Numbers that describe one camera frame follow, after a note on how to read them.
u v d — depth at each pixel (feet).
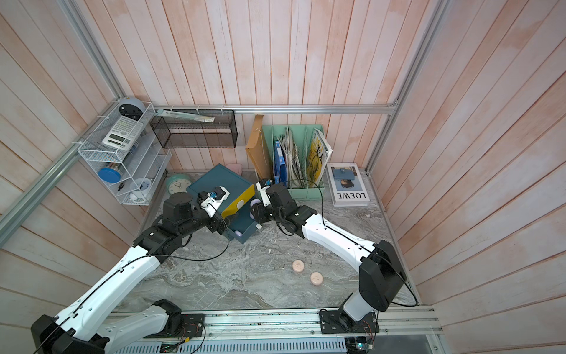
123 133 2.55
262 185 2.33
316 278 2.69
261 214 2.31
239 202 2.69
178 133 3.49
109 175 2.51
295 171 3.22
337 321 2.36
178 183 3.39
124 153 2.45
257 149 2.75
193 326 2.39
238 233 2.72
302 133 3.52
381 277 1.39
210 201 1.98
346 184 3.58
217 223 2.09
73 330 1.24
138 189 2.75
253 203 2.55
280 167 3.08
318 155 3.32
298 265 2.81
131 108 2.66
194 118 2.96
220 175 2.90
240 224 2.69
